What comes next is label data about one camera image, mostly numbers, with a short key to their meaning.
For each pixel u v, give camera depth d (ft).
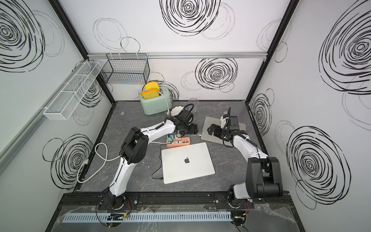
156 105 3.43
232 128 2.28
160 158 2.91
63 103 2.37
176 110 3.66
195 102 3.68
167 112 3.56
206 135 3.25
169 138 2.96
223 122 2.71
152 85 3.34
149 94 3.24
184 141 3.07
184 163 2.84
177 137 2.99
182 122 2.53
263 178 1.43
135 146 1.84
